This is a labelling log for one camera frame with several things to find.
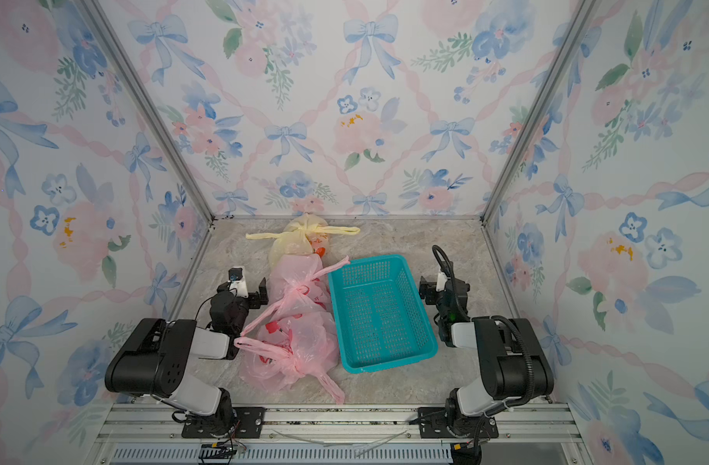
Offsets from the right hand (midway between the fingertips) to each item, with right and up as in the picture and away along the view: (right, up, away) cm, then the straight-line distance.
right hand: (441, 276), depth 94 cm
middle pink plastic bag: (-44, -2, -10) cm, 45 cm away
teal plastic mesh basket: (-20, -13, +1) cm, 23 cm away
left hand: (-61, 0, -2) cm, 61 cm away
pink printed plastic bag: (-46, -17, -18) cm, 53 cm away
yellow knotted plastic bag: (-45, +14, +4) cm, 47 cm away
